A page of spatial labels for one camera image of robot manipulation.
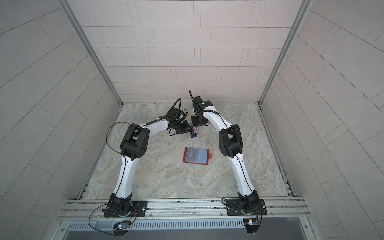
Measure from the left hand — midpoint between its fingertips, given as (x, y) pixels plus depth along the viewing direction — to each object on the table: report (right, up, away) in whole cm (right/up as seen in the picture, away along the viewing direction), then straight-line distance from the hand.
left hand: (194, 126), depth 101 cm
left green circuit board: (-32, -40, -37) cm, 63 cm away
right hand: (+1, +2, -2) cm, 3 cm away
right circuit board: (+28, -42, -33) cm, 61 cm away
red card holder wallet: (+2, -16, -13) cm, 21 cm away
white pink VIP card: (+1, -1, -7) cm, 7 cm away
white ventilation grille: (-38, -44, -33) cm, 66 cm away
